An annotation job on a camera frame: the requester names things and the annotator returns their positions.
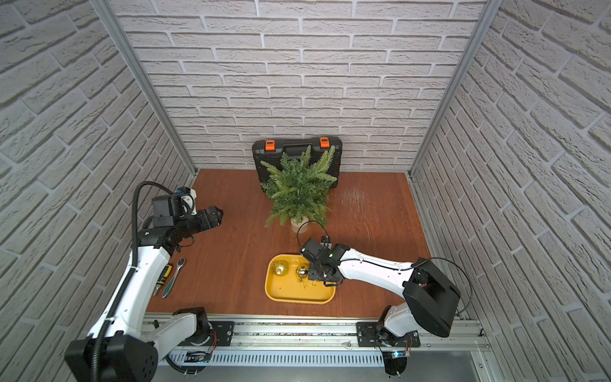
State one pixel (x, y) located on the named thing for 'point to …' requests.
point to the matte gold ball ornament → (280, 268)
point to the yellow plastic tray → (286, 280)
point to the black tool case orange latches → (268, 150)
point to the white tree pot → (295, 227)
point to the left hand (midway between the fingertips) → (213, 210)
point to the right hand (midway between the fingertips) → (319, 274)
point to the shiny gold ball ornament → (302, 271)
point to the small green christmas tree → (299, 188)
